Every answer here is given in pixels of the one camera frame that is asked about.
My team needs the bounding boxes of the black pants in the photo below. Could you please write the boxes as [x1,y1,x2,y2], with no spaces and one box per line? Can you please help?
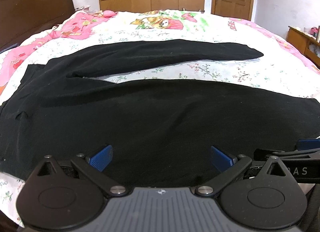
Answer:
[1,39,319,186]

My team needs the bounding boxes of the floral white bed quilt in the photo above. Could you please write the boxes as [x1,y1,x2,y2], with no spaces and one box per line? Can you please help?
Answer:
[0,9,320,227]

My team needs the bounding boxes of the wooden side cabinet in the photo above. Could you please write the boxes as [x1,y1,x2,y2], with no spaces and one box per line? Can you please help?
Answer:
[286,26,319,69]

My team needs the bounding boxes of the dark wooden headboard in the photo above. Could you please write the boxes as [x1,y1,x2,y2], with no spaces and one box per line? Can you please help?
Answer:
[1,0,75,52]

